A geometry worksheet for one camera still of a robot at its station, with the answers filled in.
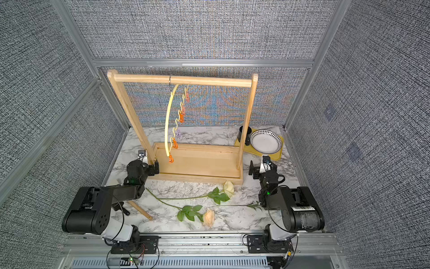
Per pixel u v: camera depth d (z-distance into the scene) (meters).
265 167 0.76
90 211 0.46
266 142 1.10
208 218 0.77
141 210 0.82
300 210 0.45
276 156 1.02
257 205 0.84
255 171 0.82
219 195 0.88
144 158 0.80
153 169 0.87
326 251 0.73
